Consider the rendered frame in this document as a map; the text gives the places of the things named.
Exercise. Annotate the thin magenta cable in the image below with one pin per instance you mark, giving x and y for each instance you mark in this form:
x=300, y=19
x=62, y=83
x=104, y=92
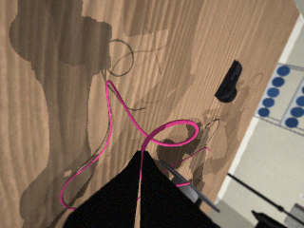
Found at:
x=146, y=141

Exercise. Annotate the black cable reel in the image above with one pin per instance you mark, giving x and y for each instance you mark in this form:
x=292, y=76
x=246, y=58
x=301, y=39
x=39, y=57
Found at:
x=189, y=190

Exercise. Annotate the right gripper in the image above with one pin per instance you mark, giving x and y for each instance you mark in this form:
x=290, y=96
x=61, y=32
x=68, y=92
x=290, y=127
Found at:
x=265, y=221

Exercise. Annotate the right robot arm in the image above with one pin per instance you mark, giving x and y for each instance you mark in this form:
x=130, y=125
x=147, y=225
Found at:
x=198, y=203

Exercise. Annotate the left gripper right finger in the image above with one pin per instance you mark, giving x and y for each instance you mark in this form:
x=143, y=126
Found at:
x=163, y=204

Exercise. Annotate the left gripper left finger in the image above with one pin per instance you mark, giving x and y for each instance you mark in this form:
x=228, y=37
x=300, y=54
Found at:
x=114, y=205

